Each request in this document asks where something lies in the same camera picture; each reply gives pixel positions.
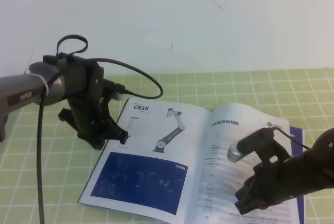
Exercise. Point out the green checkered tablecloth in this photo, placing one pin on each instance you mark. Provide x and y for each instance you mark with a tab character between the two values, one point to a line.
304	97

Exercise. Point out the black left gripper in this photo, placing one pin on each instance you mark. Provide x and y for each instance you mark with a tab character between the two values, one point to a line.
89	112

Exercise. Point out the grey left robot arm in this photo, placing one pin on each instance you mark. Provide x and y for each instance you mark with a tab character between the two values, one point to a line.
19	91

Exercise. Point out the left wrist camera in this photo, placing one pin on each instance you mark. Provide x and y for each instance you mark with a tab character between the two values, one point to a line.
113	90

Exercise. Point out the robot brochure book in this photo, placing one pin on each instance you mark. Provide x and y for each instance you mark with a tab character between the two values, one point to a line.
174	166

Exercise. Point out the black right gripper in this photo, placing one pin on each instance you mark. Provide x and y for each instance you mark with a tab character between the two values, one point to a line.
263	189

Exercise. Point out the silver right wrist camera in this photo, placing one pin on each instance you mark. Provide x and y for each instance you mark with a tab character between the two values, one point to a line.
261	142

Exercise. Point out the white zip tie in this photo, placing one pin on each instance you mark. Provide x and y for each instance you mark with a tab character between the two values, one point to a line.
47	90

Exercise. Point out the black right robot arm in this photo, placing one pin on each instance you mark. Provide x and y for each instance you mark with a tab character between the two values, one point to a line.
312	170

